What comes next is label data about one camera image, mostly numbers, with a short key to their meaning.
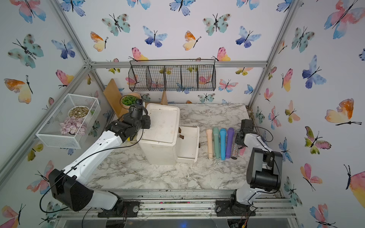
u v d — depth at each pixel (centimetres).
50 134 63
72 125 63
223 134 101
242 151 87
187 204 76
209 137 98
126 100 98
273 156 46
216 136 100
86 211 74
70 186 39
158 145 70
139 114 60
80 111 71
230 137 99
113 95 98
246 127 74
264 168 47
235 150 91
